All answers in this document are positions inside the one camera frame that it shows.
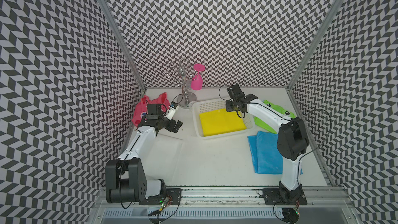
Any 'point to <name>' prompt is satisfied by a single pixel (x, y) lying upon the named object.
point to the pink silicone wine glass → (196, 81)
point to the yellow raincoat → (221, 121)
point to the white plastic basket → (199, 106)
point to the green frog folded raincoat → (267, 126)
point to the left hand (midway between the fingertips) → (173, 120)
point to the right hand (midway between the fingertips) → (231, 106)
